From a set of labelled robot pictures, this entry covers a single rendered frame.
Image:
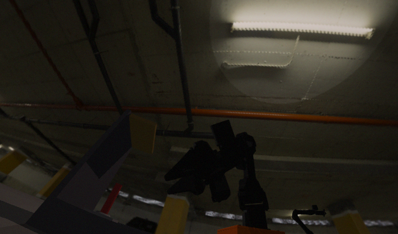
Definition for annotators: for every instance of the dark red peg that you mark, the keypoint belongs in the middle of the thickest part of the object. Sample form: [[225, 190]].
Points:
[[111, 198]]

